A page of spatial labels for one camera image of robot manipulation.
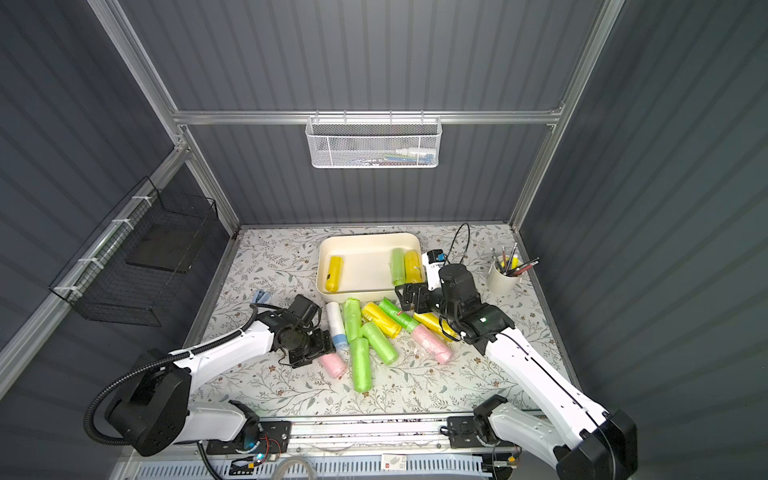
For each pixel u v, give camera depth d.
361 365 0.82
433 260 0.66
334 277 1.02
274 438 0.72
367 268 1.06
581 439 0.39
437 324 0.89
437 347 0.86
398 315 0.91
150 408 0.42
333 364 0.83
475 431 0.69
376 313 0.91
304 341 0.73
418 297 0.65
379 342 0.87
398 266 1.04
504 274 0.91
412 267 1.02
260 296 0.97
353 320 0.91
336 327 0.89
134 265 0.72
